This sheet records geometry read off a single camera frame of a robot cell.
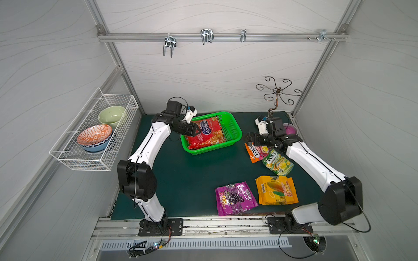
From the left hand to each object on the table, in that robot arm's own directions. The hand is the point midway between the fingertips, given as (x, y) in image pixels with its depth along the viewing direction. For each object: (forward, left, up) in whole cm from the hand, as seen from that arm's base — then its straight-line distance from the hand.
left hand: (197, 131), depth 83 cm
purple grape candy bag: (-29, -19, -16) cm, 38 cm away
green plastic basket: (+15, -21, -20) cm, 33 cm away
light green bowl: (-2, +38, +12) cm, 40 cm away
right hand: (-1, -29, -3) cm, 29 cm away
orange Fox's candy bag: (-1, -35, -20) cm, 40 cm away
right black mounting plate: (-38, -42, -21) cm, 60 cm away
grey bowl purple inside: (+15, -58, -16) cm, 62 cm away
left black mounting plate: (-41, +12, -20) cm, 47 cm away
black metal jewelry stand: (+22, -44, +9) cm, 50 cm away
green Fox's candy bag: (-8, -46, -19) cm, 50 cm away
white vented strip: (-46, -2, -22) cm, 51 cm away
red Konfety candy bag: (+9, -7, -13) cm, 17 cm away
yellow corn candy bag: (-24, -40, -16) cm, 50 cm away
